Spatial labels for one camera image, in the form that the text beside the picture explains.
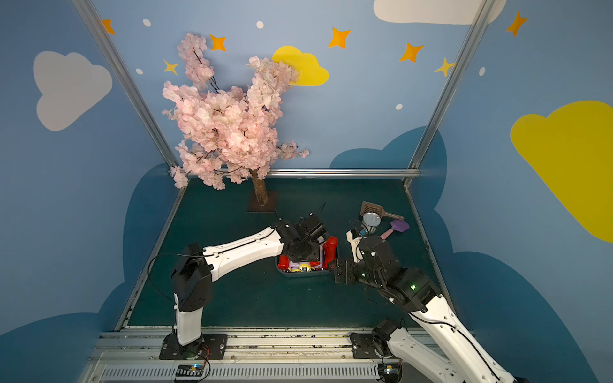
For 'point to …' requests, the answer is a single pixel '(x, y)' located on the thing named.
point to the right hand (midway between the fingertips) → (343, 261)
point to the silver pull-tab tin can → (371, 219)
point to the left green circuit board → (189, 370)
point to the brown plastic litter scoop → (367, 207)
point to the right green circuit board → (389, 373)
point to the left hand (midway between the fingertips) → (316, 252)
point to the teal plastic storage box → (315, 266)
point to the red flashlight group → (284, 262)
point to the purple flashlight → (295, 265)
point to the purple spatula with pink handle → (397, 225)
